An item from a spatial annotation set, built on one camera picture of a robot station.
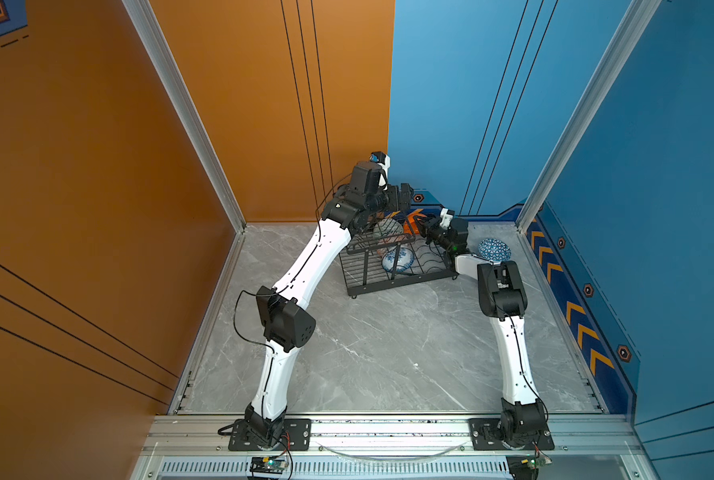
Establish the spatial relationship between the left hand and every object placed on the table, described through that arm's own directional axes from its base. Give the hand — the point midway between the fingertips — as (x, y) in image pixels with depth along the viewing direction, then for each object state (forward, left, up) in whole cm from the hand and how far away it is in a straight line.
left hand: (400, 187), depth 81 cm
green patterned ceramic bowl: (+7, +2, -23) cm, 24 cm away
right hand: (+13, -7, -23) cm, 27 cm away
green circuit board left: (-59, +32, -37) cm, 77 cm away
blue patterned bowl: (+1, -5, -32) cm, 33 cm away
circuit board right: (-59, -29, -36) cm, 75 cm away
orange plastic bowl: (+11, -7, -25) cm, 28 cm away
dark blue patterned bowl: (+6, -38, -32) cm, 51 cm away
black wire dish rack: (-13, +11, -15) cm, 22 cm away
